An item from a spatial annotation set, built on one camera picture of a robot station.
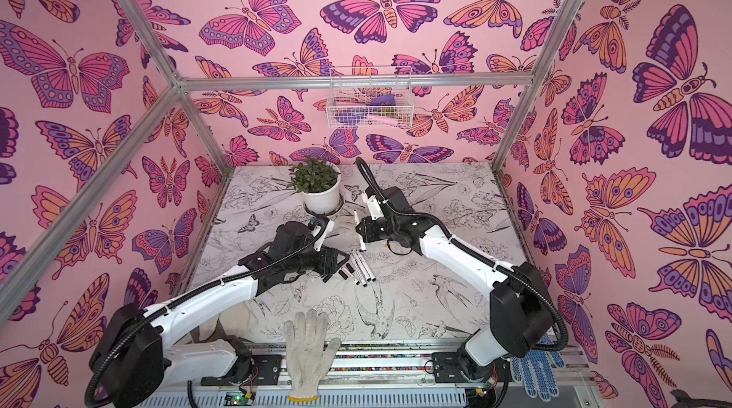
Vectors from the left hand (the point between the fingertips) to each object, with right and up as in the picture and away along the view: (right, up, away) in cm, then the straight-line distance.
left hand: (344, 254), depth 80 cm
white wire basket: (+7, +50, +15) cm, 52 cm away
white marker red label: (+1, -9, +9) cm, 13 cm away
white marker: (+5, +4, -1) cm, 6 cm away
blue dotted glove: (+50, -28, -8) cm, 58 cm away
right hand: (+4, +8, +1) cm, 9 cm away
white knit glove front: (-9, -26, -4) cm, 28 cm away
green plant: (-12, +23, +12) cm, 29 cm away
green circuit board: (-26, -35, -8) cm, 44 cm away
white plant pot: (-8, +15, +17) cm, 24 cm away
